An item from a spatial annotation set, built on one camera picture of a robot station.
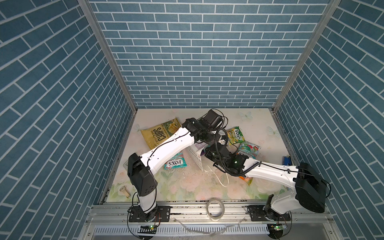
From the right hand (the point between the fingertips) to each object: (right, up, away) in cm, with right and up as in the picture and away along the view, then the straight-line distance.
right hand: (201, 148), depth 81 cm
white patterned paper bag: (-2, 0, -6) cm, 7 cm away
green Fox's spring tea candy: (+24, +5, +20) cm, 32 cm away
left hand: (+7, +5, -5) cm, 10 cm away
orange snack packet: (+26, -18, +2) cm, 32 cm away
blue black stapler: (+53, -10, +11) cm, 55 cm away
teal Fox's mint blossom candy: (+31, -3, +14) cm, 34 cm away
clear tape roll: (+10, -28, -8) cm, 31 cm away
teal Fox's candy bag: (-14, -10, +8) cm, 19 cm away
